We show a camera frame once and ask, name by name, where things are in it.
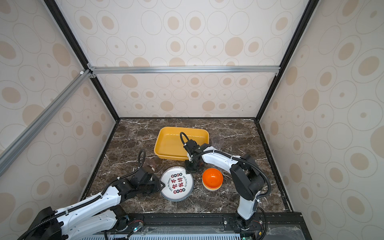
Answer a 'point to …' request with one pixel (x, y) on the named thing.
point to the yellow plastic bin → (169, 145)
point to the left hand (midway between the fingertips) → (167, 185)
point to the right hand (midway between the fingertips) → (188, 172)
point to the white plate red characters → (179, 185)
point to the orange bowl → (212, 178)
